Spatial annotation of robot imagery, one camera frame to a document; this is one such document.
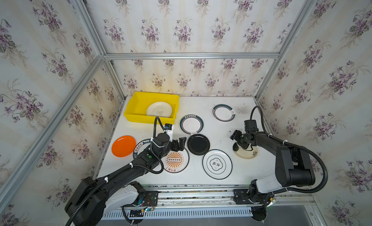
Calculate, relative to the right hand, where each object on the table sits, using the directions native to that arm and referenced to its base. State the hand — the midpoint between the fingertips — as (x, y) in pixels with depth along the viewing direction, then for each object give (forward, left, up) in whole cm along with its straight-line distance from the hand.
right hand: (233, 140), depth 93 cm
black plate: (-3, +23, 0) cm, 23 cm away
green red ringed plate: (+15, +27, -2) cm, 31 cm away
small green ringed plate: (+25, +1, -2) cm, 26 cm away
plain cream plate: (+27, +51, +2) cm, 58 cm away
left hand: (-4, +35, +13) cm, 37 cm away
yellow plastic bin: (+30, +71, -1) cm, 77 cm away
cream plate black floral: (-10, -4, +1) cm, 10 cm away
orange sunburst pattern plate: (-13, +38, -2) cm, 40 cm away
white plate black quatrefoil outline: (-15, +13, -1) cm, 20 cm away
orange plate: (-3, +71, 0) cm, 71 cm away
